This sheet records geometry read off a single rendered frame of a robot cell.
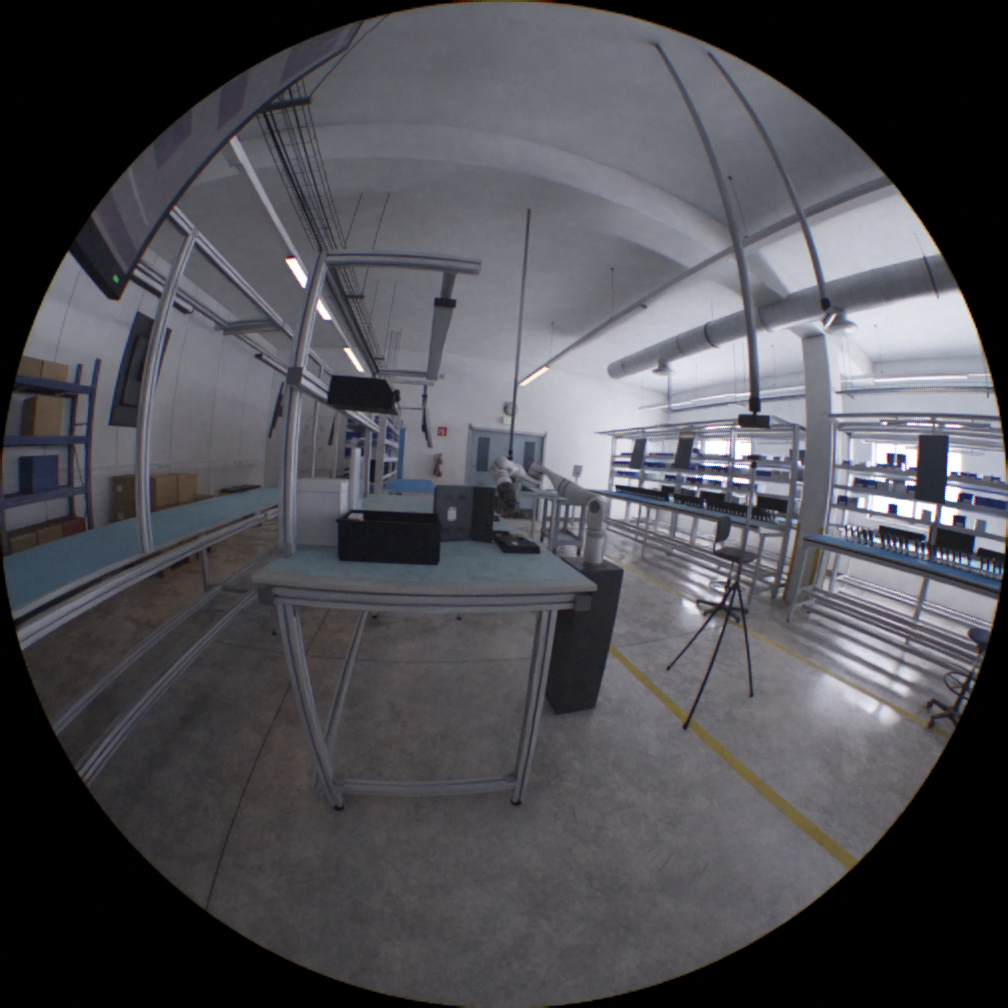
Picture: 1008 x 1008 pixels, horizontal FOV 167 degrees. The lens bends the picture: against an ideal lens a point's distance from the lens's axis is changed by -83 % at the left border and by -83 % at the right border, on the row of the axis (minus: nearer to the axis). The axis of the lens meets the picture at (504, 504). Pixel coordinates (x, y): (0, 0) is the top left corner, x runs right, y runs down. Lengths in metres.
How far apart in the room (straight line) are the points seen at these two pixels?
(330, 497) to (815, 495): 4.65
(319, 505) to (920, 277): 4.25
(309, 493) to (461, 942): 1.50
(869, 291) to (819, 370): 1.56
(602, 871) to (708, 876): 0.40
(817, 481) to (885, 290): 2.36
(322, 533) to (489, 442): 7.14
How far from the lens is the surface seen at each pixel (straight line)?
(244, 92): 0.48
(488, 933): 1.33
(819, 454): 4.73
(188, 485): 4.54
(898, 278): 3.82
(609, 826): 1.57
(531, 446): 8.36
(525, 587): 0.87
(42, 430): 3.77
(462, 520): 1.30
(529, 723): 1.18
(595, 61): 2.72
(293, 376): 0.97
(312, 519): 1.16
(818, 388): 4.89
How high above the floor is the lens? 1.30
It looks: 6 degrees down
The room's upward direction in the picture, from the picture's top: 4 degrees clockwise
